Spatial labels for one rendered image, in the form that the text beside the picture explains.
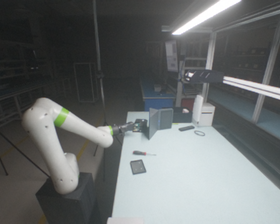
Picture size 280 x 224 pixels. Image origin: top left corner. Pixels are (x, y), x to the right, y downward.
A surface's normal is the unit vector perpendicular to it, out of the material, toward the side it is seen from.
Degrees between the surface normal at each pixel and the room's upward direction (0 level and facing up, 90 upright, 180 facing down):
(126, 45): 90
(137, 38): 90
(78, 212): 90
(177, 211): 0
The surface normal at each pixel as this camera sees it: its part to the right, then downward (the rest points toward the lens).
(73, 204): -0.07, 0.36
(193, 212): 0.00, -0.93
